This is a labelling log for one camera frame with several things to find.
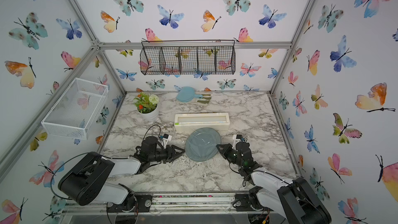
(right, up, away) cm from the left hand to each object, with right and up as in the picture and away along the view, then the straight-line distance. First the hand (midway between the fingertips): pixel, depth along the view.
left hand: (185, 152), depth 84 cm
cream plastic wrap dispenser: (+1, +15, +10) cm, 18 cm away
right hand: (+17, +4, 0) cm, 18 cm away
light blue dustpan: (-3, +34, +35) cm, 49 cm away
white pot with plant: (-24, +24, +10) cm, 35 cm away
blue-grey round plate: (+8, +2, +3) cm, 9 cm away
